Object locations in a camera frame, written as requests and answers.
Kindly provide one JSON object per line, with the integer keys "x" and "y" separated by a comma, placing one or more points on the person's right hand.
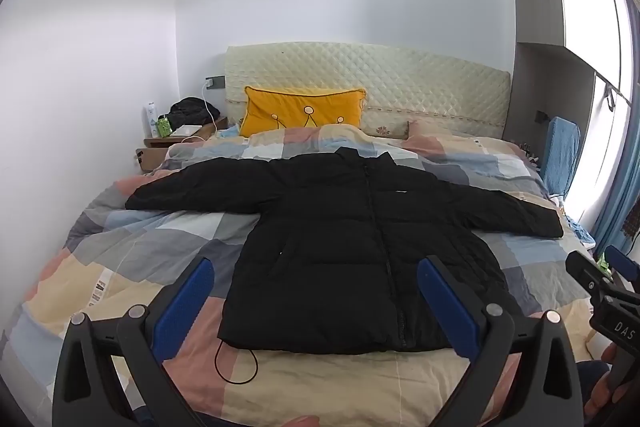
{"x": 600, "y": 392}

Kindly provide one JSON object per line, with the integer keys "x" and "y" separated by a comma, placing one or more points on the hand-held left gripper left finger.
{"x": 186, "y": 302}

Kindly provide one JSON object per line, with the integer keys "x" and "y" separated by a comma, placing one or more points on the grey wardrobe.
{"x": 540, "y": 7}

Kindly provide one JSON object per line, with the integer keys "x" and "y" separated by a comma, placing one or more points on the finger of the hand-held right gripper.
{"x": 587, "y": 274}
{"x": 625, "y": 264}

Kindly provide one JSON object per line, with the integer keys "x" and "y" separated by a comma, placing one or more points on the blue cloth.
{"x": 580, "y": 229}

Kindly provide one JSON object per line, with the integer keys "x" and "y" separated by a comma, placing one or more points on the wooden nightstand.
{"x": 150, "y": 157}

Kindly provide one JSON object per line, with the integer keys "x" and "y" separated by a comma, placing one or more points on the checkered pastel quilt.
{"x": 150, "y": 232}

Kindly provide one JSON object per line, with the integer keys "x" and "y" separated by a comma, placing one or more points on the dark wall switch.
{"x": 540, "y": 116}

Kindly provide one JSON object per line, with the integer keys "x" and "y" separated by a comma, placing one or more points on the white flat box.
{"x": 186, "y": 131}

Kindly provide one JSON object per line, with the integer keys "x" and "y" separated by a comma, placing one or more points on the cream quilted headboard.
{"x": 400, "y": 82}

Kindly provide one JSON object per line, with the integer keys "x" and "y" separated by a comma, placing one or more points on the black bag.
{"x": 192, "y": 112}

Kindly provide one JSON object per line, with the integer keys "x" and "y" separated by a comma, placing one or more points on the green box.
{"x": 164, "y": 127}

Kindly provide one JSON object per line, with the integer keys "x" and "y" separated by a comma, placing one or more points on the white bottle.
{"x": 151, "y": 122}

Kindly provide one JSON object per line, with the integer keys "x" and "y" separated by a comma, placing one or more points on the pink pillow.
{"x": 430, "y": 129}

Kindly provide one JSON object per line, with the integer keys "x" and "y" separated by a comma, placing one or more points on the grey wall socket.
{"x": 216, "y": 82}

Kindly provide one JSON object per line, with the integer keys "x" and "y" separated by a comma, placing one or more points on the yellow crown-print pillow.
{"x": 295, "y": 112}

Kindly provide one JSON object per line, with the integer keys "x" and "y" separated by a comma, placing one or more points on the blue towel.
{"x": 562, "y": 157}

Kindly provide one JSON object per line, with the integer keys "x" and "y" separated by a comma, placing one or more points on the blue curtain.
{"x": 620, "y": 187}

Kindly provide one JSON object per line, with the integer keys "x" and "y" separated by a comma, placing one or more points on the black puffer jacket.
{"x": 325, "y": 232}

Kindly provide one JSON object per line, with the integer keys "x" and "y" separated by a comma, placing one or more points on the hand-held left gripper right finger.
{"x": 445, "y": 302}

